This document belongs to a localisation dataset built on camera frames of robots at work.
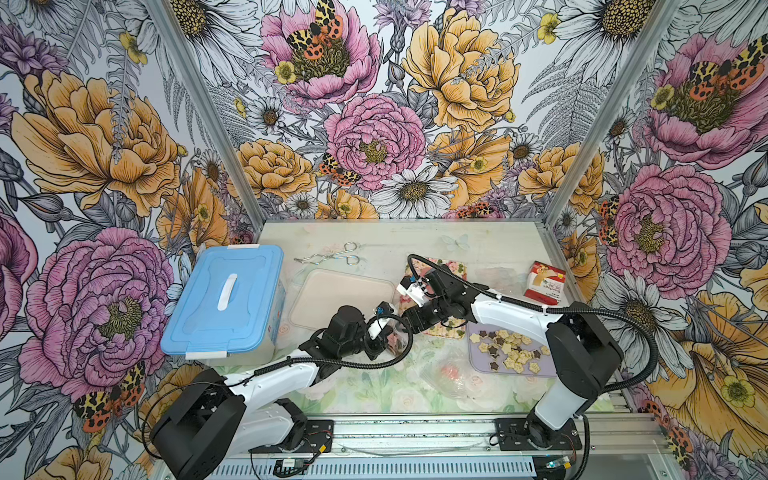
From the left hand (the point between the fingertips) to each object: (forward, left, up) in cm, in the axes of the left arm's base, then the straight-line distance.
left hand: (389, 335), depth 84 cm
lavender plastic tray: (-6, -26, -6) cm, 27 cm away
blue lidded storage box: (+3, +41, +10) cm, 42 cm away
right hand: (0, -4, +2) cm, 4 cm away
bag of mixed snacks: (-9, -15, -6) cm, 18 cm away
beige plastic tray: (+17, +24, -6) cm, 30 cm away
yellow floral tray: (+4, -20, -6) cm, 21 cm away
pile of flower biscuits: (0, -31, -6) cm, 32 cm away
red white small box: (+19, -51, -3) cm, 55 cm away
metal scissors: (+39, +15, -8) cm, 42 cm away
